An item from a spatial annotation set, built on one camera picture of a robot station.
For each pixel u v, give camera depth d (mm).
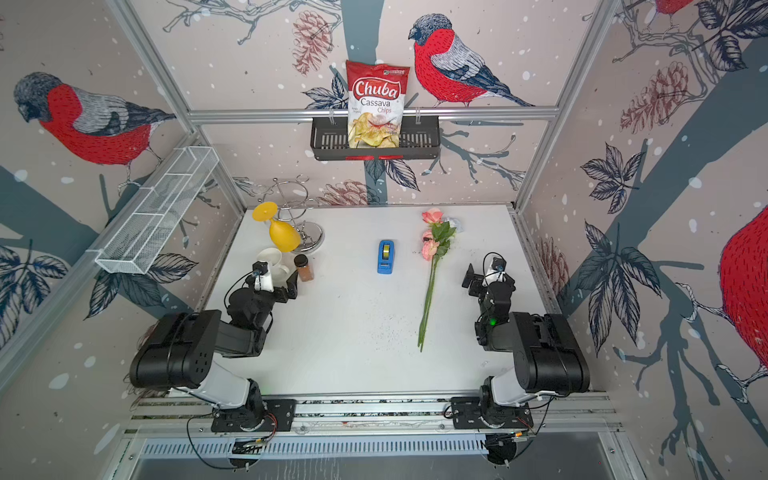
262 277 765
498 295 708
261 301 729
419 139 949
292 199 954
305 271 928
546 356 468
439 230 1070
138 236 732
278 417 729
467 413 728
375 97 834
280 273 925
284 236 927
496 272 764
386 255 1007
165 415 756
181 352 451
